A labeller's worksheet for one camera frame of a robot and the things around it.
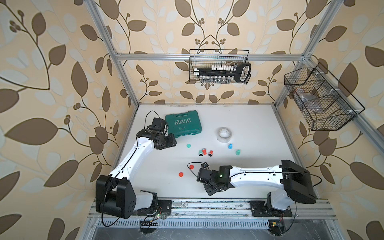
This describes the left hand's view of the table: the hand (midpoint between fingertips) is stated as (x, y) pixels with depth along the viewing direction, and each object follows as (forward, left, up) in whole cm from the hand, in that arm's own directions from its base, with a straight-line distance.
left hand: (170, 140), depth 83 cm
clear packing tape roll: (+13, -34, -13) cm, 38 cm away
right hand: (-21, -22, -12) cm, 33 cm away
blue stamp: (+4, -37, -13) cm, 39 cm away
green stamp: (0, -41, -12) cm, 43 cm away
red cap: (-14, -6, -14) cm, 21 cm away
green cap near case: (+6, -9, -15) cm, 19 cm away
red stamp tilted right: (-1, -24, -13) cm, 27 cm away
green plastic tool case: (+19, -6, -9) cm, 21 cm away
